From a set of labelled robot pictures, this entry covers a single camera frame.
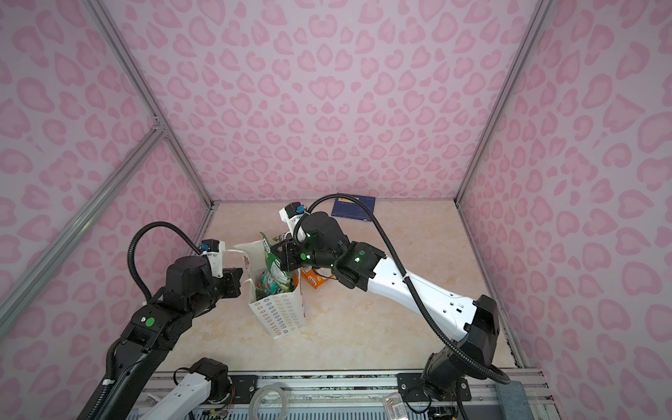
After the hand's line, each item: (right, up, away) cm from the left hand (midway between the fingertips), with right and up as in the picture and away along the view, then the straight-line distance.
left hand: (242, 266), depth 70 cm
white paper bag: (+10, -14, +3) cm, 17 cm away
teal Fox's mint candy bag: (+4, -7, +7) cm, 11 cm away
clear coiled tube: (+4, -36, -3) cm, 37 cm away
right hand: (+10, +5, -8) cm, 14 cm away
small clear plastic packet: (+41, -36, -2) cm, 55 cm away
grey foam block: (+72, -35, -1) cm, 80 cm away
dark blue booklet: (+28, +19, +46) cm, 57 cm away
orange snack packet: (+18, -7, +23) cm, 30 cm away
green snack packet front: (+10, +1, -5) cm, 11 cm away
